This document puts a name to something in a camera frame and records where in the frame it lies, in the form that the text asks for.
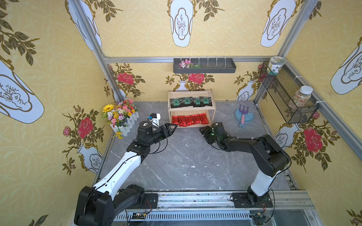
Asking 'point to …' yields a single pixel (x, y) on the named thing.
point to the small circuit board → (138, 215)
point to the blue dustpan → (249, 117)
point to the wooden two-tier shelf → (191, 108)
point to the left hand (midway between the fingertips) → (170, 125)
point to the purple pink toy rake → (243, 111)
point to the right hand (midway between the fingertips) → (203, 128)
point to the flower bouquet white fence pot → (121, 117)
